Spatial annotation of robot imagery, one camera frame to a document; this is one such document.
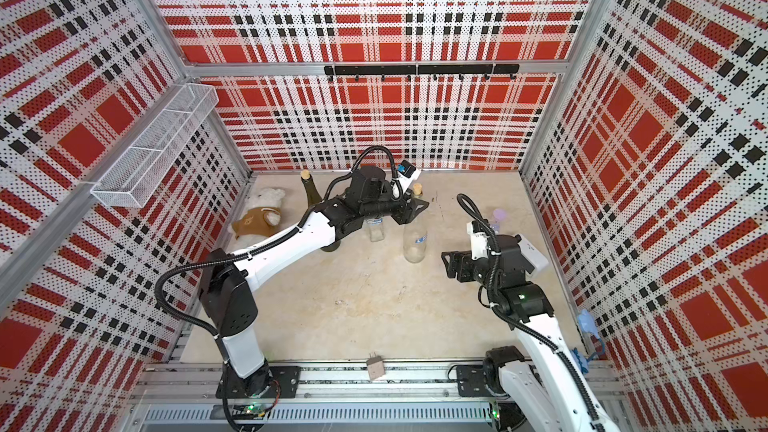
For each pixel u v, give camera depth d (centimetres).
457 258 67
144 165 73
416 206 71
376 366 75
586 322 64
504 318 51
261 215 96
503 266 55
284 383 74
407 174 67
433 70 90
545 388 42
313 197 82
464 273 66
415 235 91
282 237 51
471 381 73
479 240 67
